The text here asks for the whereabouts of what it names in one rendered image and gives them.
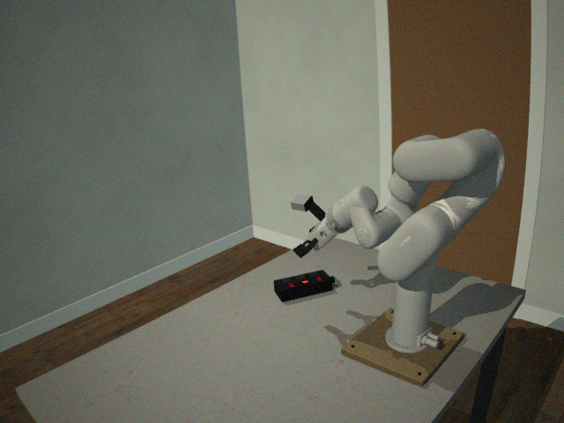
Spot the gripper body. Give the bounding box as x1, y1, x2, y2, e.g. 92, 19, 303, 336
306, 212, 343, 251

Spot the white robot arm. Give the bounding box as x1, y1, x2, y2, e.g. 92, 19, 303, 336
327, 129, 506, 353

